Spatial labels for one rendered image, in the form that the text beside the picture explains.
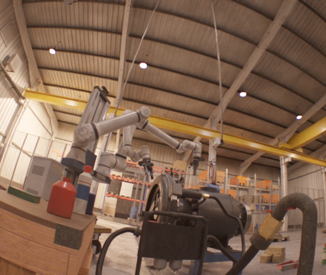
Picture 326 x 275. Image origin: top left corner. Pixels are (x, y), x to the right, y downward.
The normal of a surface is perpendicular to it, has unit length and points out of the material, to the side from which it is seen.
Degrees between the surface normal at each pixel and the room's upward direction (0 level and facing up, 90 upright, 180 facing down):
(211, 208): 76
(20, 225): 90
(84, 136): 99
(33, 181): 90
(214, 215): 89
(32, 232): 90
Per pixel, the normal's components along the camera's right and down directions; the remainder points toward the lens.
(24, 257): 0.30, -0.36
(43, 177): -0.23, -0.44
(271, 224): -0.74, -0.07
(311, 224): -0.56, -0.36
